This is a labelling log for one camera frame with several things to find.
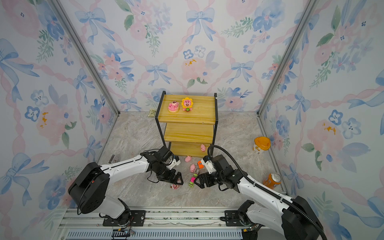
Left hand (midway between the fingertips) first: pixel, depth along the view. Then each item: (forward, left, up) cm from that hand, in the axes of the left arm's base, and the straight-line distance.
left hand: (177, 181), depth 82 cm
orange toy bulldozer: (+10, -13, -3) cm, 17 cm away
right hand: (+1, -12, +2) cm, 13 cm away
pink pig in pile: (+9, -8, -3) cm, 12 cm away
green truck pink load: (-1, -7, -3) cm, 8 cm away
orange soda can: (-1, -49, +6) cm, 49 cm away
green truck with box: (+4, -10, -2) cm, 11 cm away
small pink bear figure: (-2, +2, -2) cm, 3 cm away
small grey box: (+13, +40, 0) cm, 42 cm away
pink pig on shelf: (+22, -15, -2) cm, 27 cm away
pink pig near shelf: (+15, -5, -3) cm, 16 cm away
